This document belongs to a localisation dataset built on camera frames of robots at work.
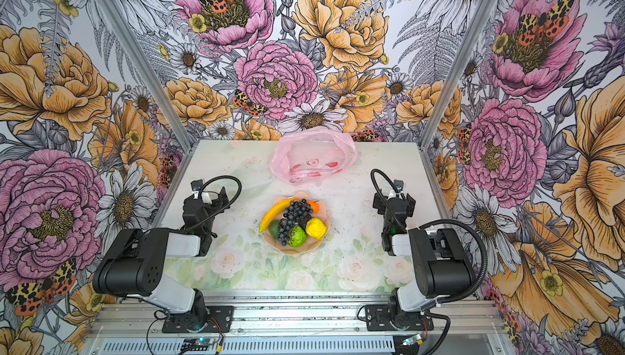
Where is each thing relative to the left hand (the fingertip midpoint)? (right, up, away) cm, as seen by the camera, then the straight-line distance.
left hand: (213, 195), depth 94 cm
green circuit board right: (+66, -40, -22) cm, 80 cm away
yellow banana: (+23, -6, -2) cm, 24 cm away
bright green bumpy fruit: (+33, -13, -9) cm, 36 cm away
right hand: (+68, 0, 0) cm, 68 cm away
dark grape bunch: (+33, -5, -8) cm, 34 cm away
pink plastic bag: (+35, +16, +23) cm, 45 cm away
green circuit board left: (+5, -40, -22) cm, 46 cm away
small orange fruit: (+39, -4, -2) cm, 39 cm away
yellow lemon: (+39, -10, -9) cm, 41 cm away
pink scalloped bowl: (+37, -16, -6) cm, 41 cm away
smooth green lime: (+24, -11, -7) cm, 27 cm away
